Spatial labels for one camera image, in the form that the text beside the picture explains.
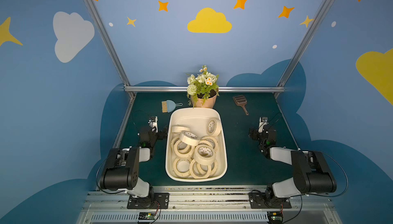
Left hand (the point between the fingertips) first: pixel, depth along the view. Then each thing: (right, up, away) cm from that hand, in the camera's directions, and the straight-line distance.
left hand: (159, 124), depth 94 cm
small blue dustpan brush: (+3, +11, +20) cm, 24 cm away
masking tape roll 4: (+28, -16, -10) cm, 34 cm away
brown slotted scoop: (+57, +16, +21) cm, 63 cm away
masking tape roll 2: (+12, -3, -4) cm, 13 cm away
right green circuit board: (+62, -43, -21) cm, 78 cm away
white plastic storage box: (+23, -10, -13) cm, 28 cm away
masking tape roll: (+35, -3, +4) cm, 35 cm away
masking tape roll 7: (+25, -25, -12) cm, 37 cm away
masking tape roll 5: (+33, -10, -1) cm, 35 cm away
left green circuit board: (0, -42, -22) cm, 47 cm away
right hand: (+65, -2, +1) cm, 65 cm away
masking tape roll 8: (+33, -24, -13) cm, 43 cm away
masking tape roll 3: (+16, -14, -10) cm, 24 cm away
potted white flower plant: (+27, +21, -6) cm, 35 cm away
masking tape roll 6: (+15, -24, -9) cm, 30 cm away
